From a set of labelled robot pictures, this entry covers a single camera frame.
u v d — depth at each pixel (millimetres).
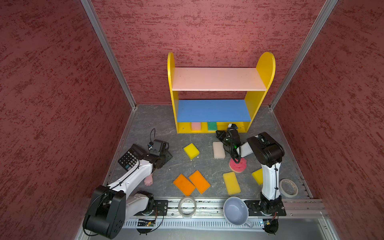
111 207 402
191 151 939
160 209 741
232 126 955
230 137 816
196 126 1033
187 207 757
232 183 819
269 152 541
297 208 770
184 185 815
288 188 812
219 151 927
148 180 794
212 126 1061
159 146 683
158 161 632
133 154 898
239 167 851
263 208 666
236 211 727
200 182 812
